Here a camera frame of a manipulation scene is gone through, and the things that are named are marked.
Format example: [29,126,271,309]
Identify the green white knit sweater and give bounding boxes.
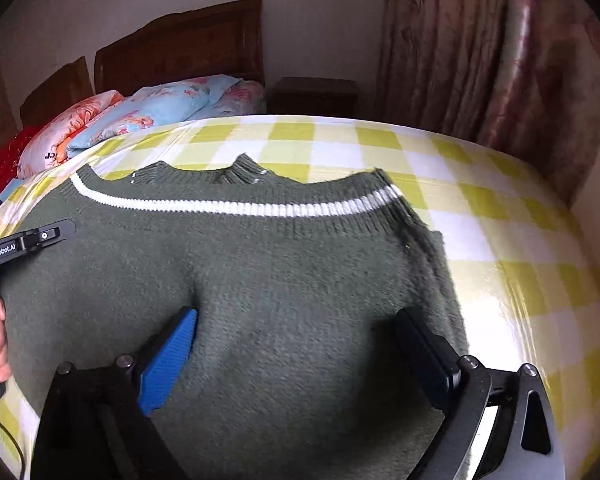
[0,157,468,479]

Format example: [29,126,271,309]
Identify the light blue cloth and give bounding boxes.
[0,179,23,202]

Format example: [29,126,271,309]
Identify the red dotted blanket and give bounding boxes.
[0,126,43,194]

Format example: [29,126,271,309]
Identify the yellow white checkered bed sheet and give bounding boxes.
[0,115,600,479]

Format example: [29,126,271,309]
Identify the pink orange floral pillow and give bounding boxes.
[17,90,123,180]

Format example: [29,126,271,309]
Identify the dark wooden headboard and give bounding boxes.
[19,56,94,128]
[94,0,264,96]

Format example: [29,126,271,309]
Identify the light blue floral quilt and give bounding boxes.
[66,75,240,158]

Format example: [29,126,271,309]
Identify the dark wooden nightstand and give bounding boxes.
[266,77,360,118]

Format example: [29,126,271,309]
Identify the pink floral curtain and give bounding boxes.
[376,0,600,204]

